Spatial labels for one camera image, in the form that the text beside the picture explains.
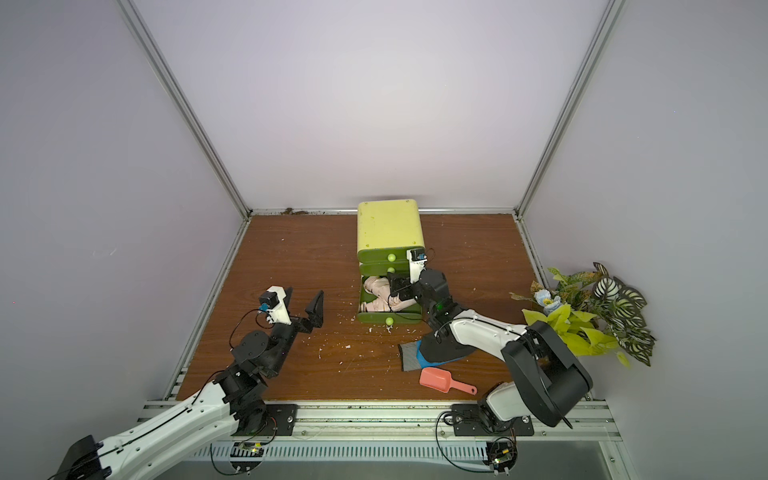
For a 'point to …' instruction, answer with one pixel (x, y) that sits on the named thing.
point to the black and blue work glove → (430, 351)
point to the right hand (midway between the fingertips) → (400, 266)
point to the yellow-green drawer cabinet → (386, 231)
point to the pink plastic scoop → (441, 380)
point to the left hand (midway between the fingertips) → (310, 291)
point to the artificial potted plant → (593, 313)
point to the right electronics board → (501, 454)
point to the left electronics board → (246, 449)
